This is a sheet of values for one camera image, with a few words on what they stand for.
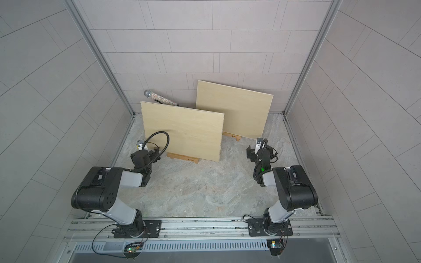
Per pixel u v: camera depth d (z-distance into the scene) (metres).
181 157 0.89
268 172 0.65
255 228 0.71
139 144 0.77
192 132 0.81
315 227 0.73
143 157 0.70
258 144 0.79
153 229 0.71
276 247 0.68
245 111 0.89
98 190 0.45
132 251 0.63
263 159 0.69
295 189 0.45
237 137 0.99
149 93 0.95
